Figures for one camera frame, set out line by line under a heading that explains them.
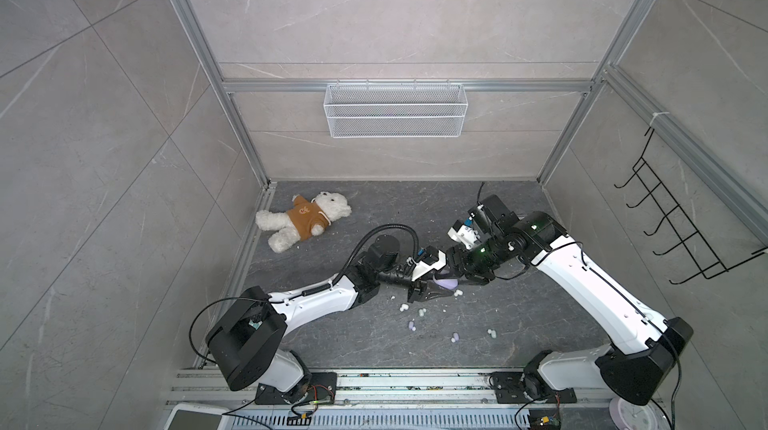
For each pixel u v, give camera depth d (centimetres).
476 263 60
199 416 66
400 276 66
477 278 61
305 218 98
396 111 101
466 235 67
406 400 73
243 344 42
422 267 63
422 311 86
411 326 83
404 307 86
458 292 90
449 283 66
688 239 63
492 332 82
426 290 65
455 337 81
